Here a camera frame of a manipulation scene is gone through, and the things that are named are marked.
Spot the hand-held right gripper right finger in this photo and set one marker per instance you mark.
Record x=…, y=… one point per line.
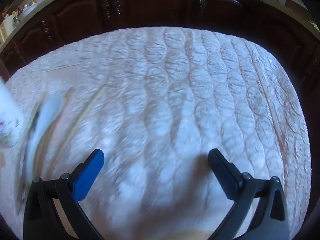
x=225, y=177

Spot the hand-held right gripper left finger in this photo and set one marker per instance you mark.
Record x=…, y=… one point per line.
x=90, y=175

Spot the metal spoon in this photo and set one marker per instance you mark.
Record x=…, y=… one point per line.
x=48, y=112

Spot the white floral cup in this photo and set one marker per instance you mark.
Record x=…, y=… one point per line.
x=7, y=120

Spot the white quilted tablecloth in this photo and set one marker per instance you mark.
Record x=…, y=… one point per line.
x=162, y=92

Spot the group of condiment bottles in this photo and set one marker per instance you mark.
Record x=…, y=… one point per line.
x=17, y=12

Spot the dark wooden base cabinets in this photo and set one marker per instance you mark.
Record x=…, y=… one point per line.
x=155, y=2

